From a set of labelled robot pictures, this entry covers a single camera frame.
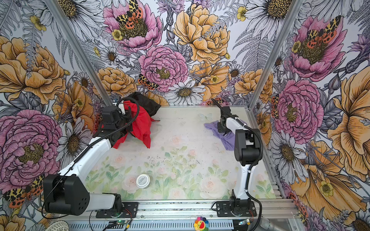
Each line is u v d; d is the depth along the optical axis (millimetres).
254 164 542
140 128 832
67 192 407
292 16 745
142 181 778
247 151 550
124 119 715
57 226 675
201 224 701
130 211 732
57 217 430
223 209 741
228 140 988
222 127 868
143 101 897
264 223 677
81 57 896
